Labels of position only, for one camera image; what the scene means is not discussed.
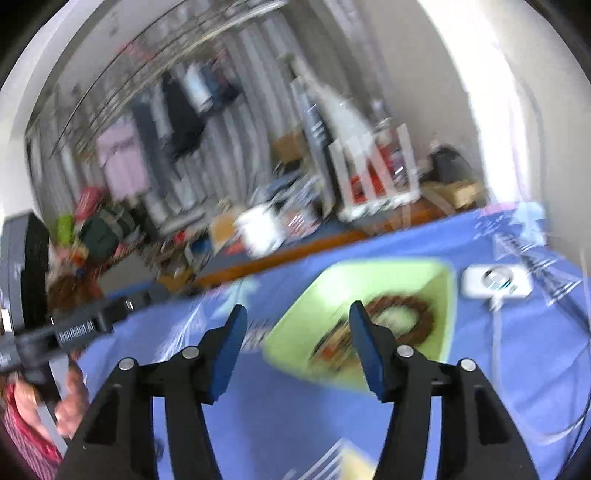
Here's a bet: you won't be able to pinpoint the metal clothes drying rack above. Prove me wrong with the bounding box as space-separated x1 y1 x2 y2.
28 0 287 153

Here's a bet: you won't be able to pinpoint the green shopping bag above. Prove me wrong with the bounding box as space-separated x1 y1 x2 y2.
55 215 77 245

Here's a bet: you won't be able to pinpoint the white cable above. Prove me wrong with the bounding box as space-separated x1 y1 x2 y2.
489 298 587 437

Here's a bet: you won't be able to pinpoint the small white square device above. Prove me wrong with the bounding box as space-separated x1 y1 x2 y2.
462 264 534 300

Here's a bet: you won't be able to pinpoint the cardboard box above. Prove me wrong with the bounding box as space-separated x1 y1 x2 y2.
272 131 310 162

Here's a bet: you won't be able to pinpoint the black power adapter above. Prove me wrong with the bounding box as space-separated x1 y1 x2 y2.
431 147 468 183

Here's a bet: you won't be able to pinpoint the white enamel mug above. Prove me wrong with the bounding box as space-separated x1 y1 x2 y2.
238 205 288 258

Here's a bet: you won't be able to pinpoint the dark hanging jacket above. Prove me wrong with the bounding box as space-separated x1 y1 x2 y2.
161 71 207 158

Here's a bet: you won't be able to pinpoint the person's left forearm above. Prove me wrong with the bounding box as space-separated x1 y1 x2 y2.
0 381 63 480

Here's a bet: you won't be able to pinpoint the grey curtain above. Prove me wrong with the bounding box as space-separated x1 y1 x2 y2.
28 0 393 222

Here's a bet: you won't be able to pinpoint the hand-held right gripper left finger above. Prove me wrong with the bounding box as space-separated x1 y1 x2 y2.
55 305 247 480

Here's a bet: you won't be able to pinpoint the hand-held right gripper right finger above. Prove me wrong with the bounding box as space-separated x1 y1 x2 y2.
349 300 541 480

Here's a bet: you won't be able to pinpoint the wooden desk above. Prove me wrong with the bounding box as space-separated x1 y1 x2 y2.
194 203 485 289

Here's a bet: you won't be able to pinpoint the person's left hand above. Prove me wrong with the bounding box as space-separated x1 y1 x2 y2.
54 362 90 439

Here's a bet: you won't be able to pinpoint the blue printed bed sheet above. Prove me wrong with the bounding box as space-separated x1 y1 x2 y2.
76 200 591 480

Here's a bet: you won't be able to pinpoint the dark blue hanging shorts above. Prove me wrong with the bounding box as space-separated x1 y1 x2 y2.
210 60 243 109

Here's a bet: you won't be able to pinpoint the white hanging shirt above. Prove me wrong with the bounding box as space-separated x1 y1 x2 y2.
182 65 215 114

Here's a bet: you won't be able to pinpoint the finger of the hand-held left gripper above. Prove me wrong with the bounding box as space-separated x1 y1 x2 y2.
46 295 155 344

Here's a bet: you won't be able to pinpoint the pink hat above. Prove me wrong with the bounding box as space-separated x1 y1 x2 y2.
76 187 105 222

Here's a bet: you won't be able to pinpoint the brown wooden bead bracelet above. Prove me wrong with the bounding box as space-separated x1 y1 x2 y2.
365 295 435 347

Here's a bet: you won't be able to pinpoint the pink t-shirt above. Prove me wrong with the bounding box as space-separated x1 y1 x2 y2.
96 124 149 200

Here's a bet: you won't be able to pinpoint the dark green duffel bag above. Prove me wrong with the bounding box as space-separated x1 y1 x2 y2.
78 215 139 259

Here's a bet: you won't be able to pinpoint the green plastic basin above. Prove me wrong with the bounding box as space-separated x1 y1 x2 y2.
264 259 458 393

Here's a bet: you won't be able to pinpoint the white router with antennas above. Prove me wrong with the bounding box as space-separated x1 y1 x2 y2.
330 124 422 221

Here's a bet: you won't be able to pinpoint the beige power strip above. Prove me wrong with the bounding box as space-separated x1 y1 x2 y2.
425 180 486 209

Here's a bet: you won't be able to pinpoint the monitor under grey cloth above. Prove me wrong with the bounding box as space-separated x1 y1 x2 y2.
288 55 370 208

